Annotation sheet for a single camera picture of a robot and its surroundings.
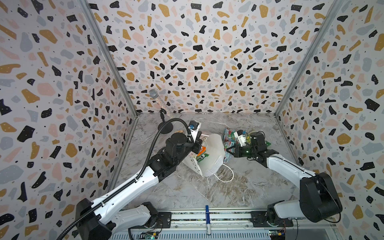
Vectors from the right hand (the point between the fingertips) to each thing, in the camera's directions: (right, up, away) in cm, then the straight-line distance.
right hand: (225, 147), depth 84 cm
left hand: (-14, +10, -16) cm, 24 cm away
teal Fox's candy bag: (+2, +2, +3) cm, 4 cm away
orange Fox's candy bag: (-13, -2, +4) cm, 13 cm away
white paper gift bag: (-6, 0, +1) cm, 6 cm away
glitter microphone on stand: (-37, +11, +25) cm, 46 cm away
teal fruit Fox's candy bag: (+5, +7, +21) cm, 23 cm away
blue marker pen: (-10, -34, -11) cm, 37 cm away
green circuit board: (-38, -41, -13) cm, 58 cm away
